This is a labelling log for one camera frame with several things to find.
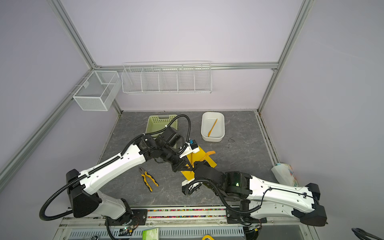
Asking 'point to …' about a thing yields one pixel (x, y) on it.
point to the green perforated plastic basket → (156, 122)
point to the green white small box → (153, 234)
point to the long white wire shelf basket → (170, 78)
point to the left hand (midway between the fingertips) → (189, 170)
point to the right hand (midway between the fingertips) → (197, 159)
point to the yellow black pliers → (144, 174)
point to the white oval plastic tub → (208, 120)
